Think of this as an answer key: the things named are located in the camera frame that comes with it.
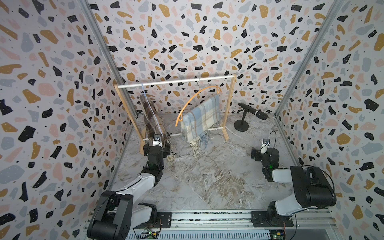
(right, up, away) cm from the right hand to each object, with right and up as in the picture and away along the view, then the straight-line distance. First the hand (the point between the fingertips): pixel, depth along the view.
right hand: (262, 147), depth 94 cm
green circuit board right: (-3, -39, -23) cm, 45 cm away
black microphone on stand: (-8, +14, +19) cm, 25 cm away
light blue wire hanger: (-66, +19, -7) cm, 69 cm away
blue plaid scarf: (-42, +15, -3) cm, 45 cm away
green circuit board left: (-63, -38, -24) cm, 78 cm away
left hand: (-64, +4, -8) cm, 65 cm away
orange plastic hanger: (-50, +18, -14) cm, 55 cm away
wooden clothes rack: (-81, +8, +5) cm, 81 cm away
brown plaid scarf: (-65, +15, -11) cm, 67 cm away
